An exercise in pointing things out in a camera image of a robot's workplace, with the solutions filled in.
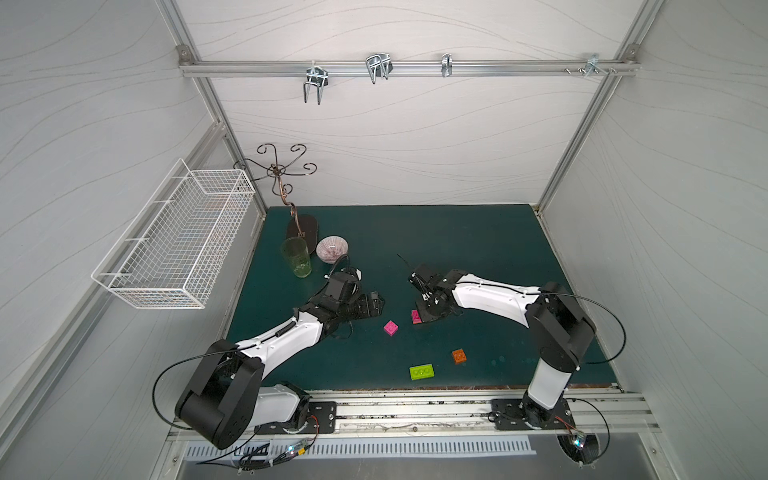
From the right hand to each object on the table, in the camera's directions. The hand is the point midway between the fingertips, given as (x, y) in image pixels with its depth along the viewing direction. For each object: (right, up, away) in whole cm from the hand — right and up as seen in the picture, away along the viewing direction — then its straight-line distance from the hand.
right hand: (427, 311), depth 90 cm
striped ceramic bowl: (-33, +19, +15) cm, 41 cm away
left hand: (-16, +3, -3) cm, 16 cm away
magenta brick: (-4, 0, -8) cm, 9 cm away
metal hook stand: (-45, +27, +18) cm, 55 cm away
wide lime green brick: (-2, -14, -10) cm, 17 cm away
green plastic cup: (-42, +18, +5) cm, 45 cm away
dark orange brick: (+8, -10, -8) cm, 15 cm away
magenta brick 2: (-11, -4, -2) cm, 12 cm away
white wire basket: (-62, +19, -22) cm, 69 cm away
